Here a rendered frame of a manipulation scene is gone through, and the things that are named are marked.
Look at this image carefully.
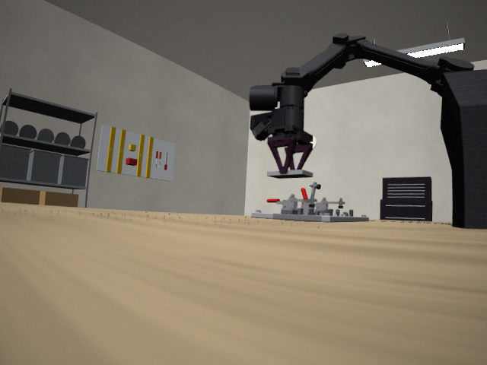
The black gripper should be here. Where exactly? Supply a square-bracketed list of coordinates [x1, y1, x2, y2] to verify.
[267, 106, 313, 174]

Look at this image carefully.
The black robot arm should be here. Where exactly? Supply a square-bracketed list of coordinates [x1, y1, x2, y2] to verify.
[250, 33, 475, 141]

